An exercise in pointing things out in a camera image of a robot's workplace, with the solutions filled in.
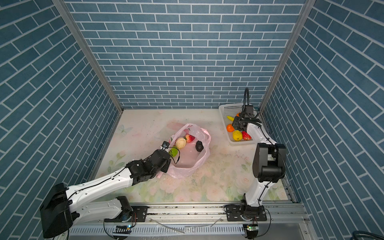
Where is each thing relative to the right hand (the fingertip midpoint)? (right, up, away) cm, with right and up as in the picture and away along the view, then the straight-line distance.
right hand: (237, 120), depth 96 cm
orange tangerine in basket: (+5, +4, +20) cm, 21 cm away
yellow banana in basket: (-1, +2, +18) cm, 18 cm away
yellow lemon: (+1, -10, +3) cm, 10 cm away
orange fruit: (-4, -5, +6) cm, 9 cm away
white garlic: (-37, -14, -1) cm, 40 cm away
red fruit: (+6, -10, +2) cm, 12 cm away
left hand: (-42, -21, -14) cm, 50 cm away
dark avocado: (-25, -16, -2) cm, 30 cm away
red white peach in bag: (-31, -12, +3) cm, 34 cm away
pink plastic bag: (-29, -15, +4) cm, 33 cm away
